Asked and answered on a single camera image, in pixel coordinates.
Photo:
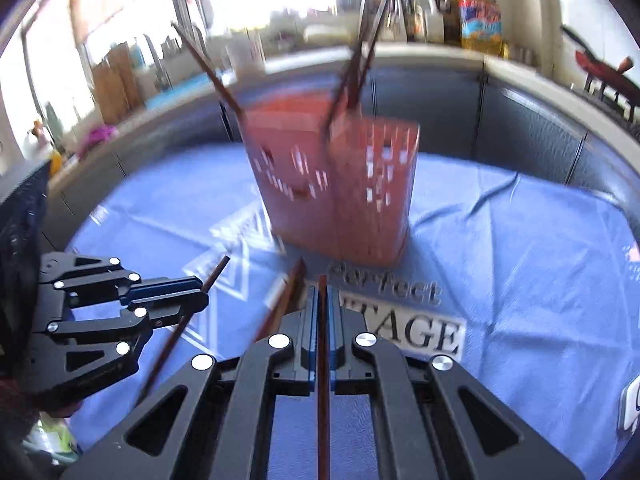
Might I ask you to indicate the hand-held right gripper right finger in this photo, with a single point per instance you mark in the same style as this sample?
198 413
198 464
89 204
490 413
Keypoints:
336 350

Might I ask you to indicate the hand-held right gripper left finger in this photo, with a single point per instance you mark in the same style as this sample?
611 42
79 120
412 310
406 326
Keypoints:
312 350

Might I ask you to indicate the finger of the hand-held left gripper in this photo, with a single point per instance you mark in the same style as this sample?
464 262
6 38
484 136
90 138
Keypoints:
165 287
165 312

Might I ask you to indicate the single brown chopstick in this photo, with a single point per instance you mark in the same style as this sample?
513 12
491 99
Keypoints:
323 435
287 292
170 347

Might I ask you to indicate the pink plastic utensil holder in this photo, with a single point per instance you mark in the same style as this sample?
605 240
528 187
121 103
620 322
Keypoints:
300 210

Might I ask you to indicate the magenta cloth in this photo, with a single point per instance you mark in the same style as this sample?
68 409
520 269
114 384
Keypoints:
100 136

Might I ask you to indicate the blue printed tablecloth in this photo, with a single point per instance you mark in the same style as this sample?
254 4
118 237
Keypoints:
500 260

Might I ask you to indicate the wooden cutting board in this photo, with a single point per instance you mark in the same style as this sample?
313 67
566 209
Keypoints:
115 85

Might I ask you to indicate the blue plastic basin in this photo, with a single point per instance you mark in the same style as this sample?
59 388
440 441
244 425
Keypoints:
190 85

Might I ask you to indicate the steel kitchen faucet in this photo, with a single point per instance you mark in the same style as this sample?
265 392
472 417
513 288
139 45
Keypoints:
159 72

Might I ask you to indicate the white mug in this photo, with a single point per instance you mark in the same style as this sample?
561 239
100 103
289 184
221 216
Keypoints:
245 57

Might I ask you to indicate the printed window blind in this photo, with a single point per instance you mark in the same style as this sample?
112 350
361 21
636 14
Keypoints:
120 0

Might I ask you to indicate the small white square device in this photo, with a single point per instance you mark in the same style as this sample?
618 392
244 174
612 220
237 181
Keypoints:
631 405

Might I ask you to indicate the white oblong object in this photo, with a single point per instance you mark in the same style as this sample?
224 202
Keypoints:
325 32

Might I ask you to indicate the white plastic jug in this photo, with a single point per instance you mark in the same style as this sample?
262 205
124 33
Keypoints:
429 20

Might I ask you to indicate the cooking oil bottle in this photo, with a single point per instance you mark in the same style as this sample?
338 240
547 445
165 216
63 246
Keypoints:
480 20

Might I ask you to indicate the red frying pan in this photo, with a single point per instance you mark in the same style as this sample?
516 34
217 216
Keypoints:
600 67

